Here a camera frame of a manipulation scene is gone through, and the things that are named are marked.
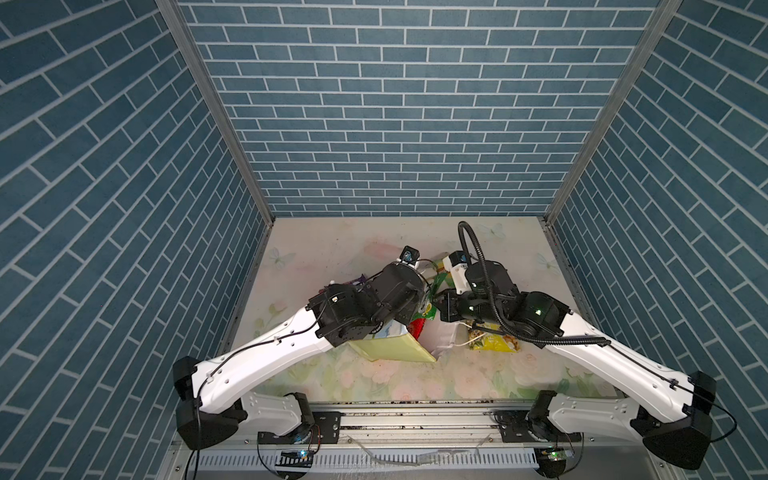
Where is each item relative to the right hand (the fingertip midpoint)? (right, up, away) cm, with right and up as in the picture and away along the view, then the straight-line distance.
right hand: (433, 300), depth 69 cm
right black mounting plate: (+21, -33, +4) cm, 39 cm away
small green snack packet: (-2, -2, -1) cm, 3 cm away
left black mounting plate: (-26, -33, +4) cm, 42 cm away
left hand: (-4, +2, -3) cm, 5 cm away
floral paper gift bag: (-8, -8, -4) cm, 12 cm away
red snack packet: (-4, -8, +6) cm, 10 cm away
